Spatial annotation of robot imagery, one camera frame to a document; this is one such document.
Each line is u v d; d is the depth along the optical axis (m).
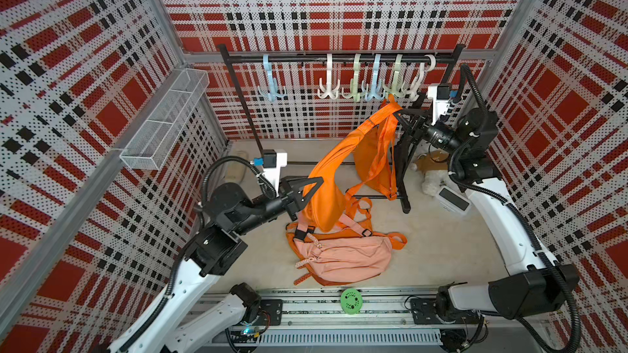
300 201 0.50
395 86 0.70
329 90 0.70
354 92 0.70
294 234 0.86
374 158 0.75
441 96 0.53
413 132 0.58
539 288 0.38
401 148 0.82
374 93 0.70
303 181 0.50
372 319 0.73
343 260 0.77
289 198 0.46
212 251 0.43
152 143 0.91
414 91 0.70
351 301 0.72
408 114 0.59
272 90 0.70
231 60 0.63
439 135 0.56
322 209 0.55
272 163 0.46
